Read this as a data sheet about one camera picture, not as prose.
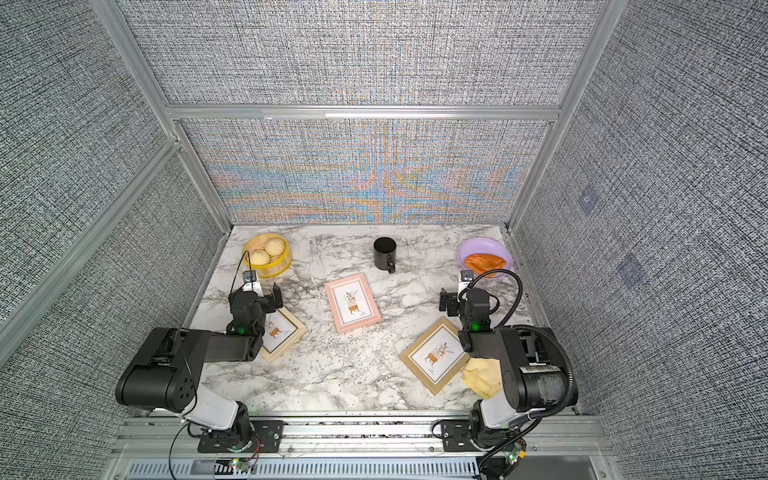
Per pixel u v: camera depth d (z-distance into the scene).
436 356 0.86
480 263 1.04
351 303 0.98
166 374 0.45
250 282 0.78
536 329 0.50
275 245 1.06
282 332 0.90
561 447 0.73
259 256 1.06
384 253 1.03
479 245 1.12
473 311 0.72
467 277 0.81
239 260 1.09
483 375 0.81
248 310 0.70
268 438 0.73
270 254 1.06
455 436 0.73
